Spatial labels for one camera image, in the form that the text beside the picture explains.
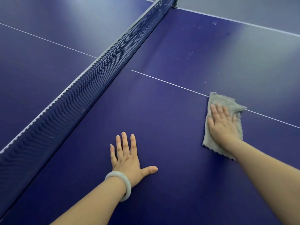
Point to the person's right forearm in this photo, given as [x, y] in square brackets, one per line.
[269, 173]

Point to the black net post clamp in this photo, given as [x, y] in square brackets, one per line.
[174, 3]

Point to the blue table net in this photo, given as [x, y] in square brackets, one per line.
[82, 91]

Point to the white jade bangle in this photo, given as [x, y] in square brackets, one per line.
[116, 173]

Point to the blue table tennis table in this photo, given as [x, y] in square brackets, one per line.
[175, 138]

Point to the person's left forearm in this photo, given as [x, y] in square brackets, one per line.
[93, 206]

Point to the person's right hand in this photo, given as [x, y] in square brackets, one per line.
[222, 128]

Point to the grey cleaning cloth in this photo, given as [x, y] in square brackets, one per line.
[222, 98]

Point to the person's left hand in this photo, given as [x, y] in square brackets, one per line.
[127, 164]

